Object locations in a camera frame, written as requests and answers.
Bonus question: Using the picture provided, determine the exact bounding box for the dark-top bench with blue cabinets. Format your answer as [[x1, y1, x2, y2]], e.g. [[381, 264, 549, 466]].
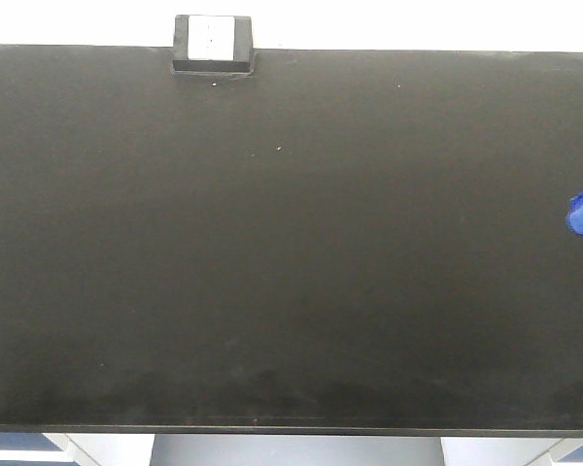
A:
[[0, 44, 583, 466]]

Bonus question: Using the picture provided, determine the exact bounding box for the black socket box white plate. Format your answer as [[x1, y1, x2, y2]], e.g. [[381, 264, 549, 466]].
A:
[[171, 14, 255, 77]]

